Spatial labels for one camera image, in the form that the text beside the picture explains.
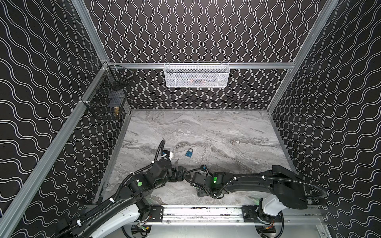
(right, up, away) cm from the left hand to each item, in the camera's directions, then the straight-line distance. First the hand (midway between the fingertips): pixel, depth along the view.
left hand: (183, 172), depth 74 cm
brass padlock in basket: (-38, +31, +9) cm, 50 cm away
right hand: (+10, -13, +7) cm, 18 cm away
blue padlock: (+2, +5, +23) cm, 24 cm away
